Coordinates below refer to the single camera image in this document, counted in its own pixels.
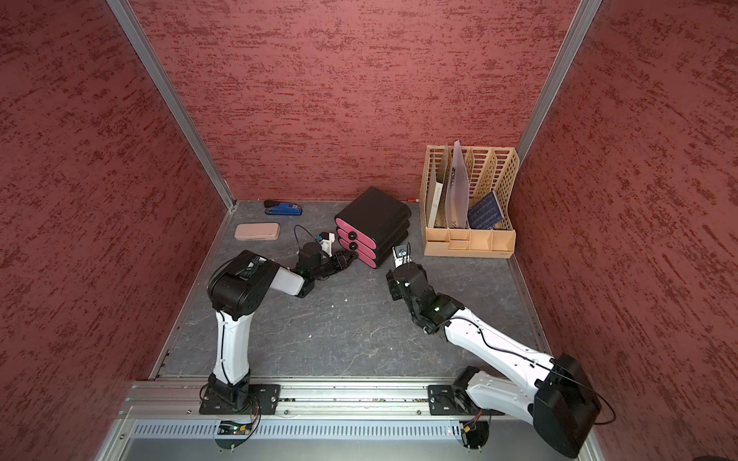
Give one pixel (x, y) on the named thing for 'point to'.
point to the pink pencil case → (257, 231)
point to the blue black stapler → (276, 207)
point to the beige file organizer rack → (490, 169)
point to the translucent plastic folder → (459, 191)
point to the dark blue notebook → (485, 214)
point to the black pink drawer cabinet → (374, 226)
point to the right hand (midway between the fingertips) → (399, 274)
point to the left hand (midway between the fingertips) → (356, 258)
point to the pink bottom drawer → (360, 254)
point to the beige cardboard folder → (439, 171)
